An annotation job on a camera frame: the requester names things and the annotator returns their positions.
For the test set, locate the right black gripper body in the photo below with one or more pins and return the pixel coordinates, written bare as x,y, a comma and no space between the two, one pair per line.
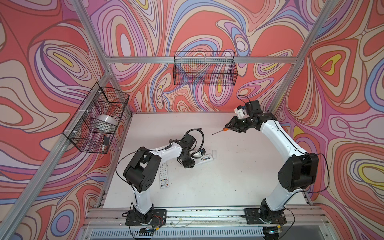
243,124

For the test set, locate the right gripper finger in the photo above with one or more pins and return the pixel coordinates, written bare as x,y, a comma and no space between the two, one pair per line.
235,129
233,123

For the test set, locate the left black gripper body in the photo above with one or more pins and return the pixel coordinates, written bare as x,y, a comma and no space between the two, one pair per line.
187,161

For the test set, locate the orange black screwdriver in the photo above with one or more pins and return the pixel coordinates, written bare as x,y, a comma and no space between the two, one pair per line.
222,130

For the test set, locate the white remote control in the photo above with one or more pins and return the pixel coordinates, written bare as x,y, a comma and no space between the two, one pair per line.
204,159
163,176

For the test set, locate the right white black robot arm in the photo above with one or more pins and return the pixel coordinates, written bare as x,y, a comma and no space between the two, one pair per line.
299,169

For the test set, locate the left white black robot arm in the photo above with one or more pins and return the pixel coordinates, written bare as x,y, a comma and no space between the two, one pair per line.
141,171

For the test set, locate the small black item in basket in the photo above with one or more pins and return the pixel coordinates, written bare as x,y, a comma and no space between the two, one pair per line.
106,141

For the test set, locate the white tape roll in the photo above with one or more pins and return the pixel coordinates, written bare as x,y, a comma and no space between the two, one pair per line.
107,119

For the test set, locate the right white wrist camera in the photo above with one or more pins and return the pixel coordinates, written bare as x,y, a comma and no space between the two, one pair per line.
240,112

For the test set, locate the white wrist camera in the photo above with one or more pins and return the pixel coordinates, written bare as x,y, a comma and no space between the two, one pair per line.
240,112
202,152

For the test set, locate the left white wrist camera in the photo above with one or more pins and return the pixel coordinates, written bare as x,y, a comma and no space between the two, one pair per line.
202,152

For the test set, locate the black wire basket back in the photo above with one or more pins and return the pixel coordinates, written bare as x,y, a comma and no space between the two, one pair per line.
205,68

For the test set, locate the black wire basket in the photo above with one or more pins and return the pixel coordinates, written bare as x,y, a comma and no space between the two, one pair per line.
84,131
205,68

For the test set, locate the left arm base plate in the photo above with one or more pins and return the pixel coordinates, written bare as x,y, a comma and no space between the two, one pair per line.
155,218

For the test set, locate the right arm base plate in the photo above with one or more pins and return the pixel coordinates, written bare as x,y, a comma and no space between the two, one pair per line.
257,216

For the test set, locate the black wire basket left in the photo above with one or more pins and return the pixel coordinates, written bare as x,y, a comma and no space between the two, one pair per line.
84,131

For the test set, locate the aluminium front rail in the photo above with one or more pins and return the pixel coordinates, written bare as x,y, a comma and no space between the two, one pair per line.
232,216

